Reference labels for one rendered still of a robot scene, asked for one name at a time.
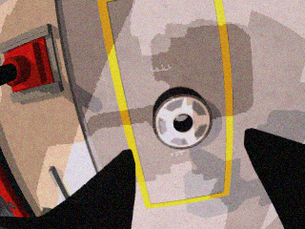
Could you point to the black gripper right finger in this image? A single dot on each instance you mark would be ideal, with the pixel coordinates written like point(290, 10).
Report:
point(280, 164)

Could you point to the yellow rectangular outline on table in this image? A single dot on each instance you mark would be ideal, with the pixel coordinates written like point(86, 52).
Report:
point(124, 111)

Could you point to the black wheel with beige hub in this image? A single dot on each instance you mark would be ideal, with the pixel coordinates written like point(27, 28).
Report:
point(181, 134)

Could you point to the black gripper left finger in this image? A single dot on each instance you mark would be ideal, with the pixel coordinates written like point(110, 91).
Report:
point(105, 202)

